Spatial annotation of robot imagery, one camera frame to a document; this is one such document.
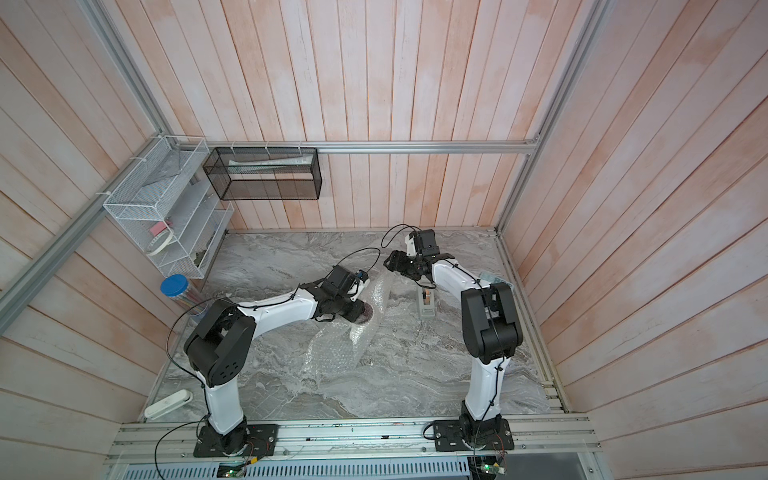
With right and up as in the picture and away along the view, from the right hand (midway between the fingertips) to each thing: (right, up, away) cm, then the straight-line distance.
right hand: (391, 263), depth 98 cm
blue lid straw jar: (-60, -6, -17) cm, 63 cm away
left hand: (-11, -15, -4) cm, 19 cm away
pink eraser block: (-66, +10, -16) cm, 69 cm away
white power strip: (-59, -36, -22) cm, 73 cm away
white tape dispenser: (+12, -13, -3) cm, 17 cm away
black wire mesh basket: (-46, +33, +8) cm, 57 cm away
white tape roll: (-66, +6, -17) cm, 68 cm away
